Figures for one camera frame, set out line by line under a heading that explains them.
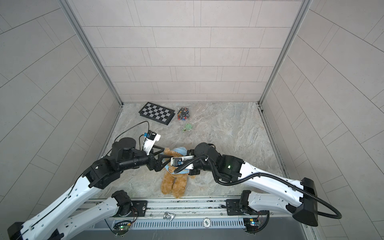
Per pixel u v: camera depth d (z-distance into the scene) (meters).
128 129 1.01
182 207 0.73
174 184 0.74
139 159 0.54
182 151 0.68
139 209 0.71
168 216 0.68
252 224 0.68
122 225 0.65
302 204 0.39
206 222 0.68
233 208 0.71
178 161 0.52
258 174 0.44
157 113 1.06
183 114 1.07
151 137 0.56
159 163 0.55
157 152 0.65
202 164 0.54
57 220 0.40
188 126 1.02
